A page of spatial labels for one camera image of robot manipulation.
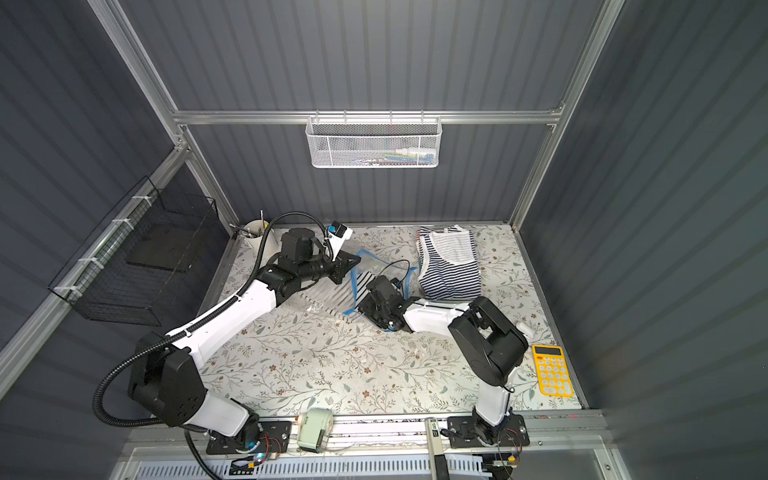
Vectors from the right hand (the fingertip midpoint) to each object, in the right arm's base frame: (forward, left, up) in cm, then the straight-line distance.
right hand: (362, 307), depth 91 cm
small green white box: (-33, +9, -1) cm, 34 cm away
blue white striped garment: (+16, -29, -1) cm, 33 cm away
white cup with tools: (+28, +41, +4) cm, 50 cm away
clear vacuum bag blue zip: (+3, -3, +16) cm, 17 cm away
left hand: (+3, -2, +19) cm, 19 cm away
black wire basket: (-2, +54, +24) cm, 59 cm away
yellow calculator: (-18, -54, -5) cm, 57 cm away
